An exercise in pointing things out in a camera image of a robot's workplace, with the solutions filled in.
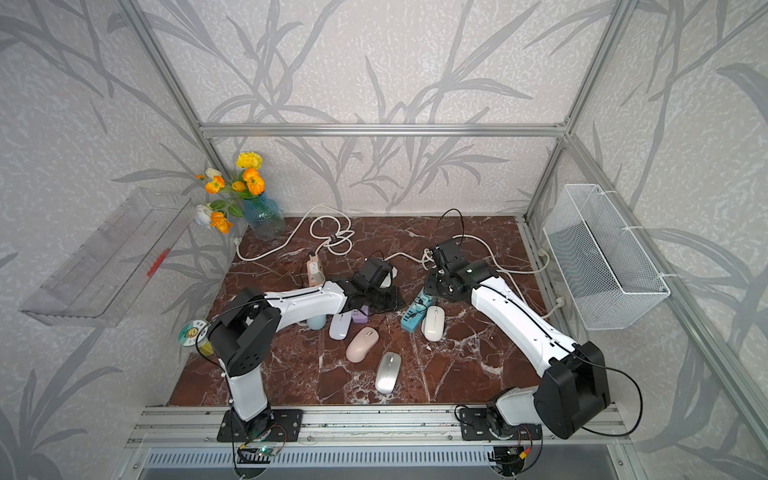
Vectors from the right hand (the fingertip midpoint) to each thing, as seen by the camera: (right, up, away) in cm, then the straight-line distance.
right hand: (430, 283), depth 83 cm
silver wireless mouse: (-12, -24, -2) cm, 27 cm away
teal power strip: (-4, -10, +6) cm, 13 cm away
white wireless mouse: (+1, -13, +6) cm, 15 cm away
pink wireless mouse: (-20, -18, +3) cm, 27 cm away
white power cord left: (-39, +17, +35) cm, 55 cm away
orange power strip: (-36, 0, +13) cm, 38 cm away
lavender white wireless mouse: (-27, -14, +6) cm, 31 cm away
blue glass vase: (-57, +20, +22) cm, 65 cm away
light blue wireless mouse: (-34, -13, +7) cm, 37 cm away
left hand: (-6, -7, +5) cm, 11 cm away
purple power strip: (-21, -11, +8) cm, 25 cm away
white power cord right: (+1, +8, +18) cm, 20 cm away
